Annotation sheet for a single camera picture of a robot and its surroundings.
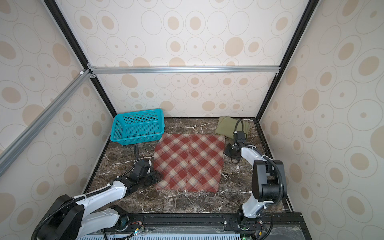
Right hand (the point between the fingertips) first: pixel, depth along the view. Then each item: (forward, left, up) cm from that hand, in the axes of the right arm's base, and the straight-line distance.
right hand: (228, 151), depth 96 cm
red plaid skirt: (-6, +26, -3) cm, 27 cm away
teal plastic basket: (+24, +65, -2) cm, 69 cm away
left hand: (-15, +39, 0) cm, 42 cm away
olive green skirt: (+25, -3, -3) cm, 25 cm away
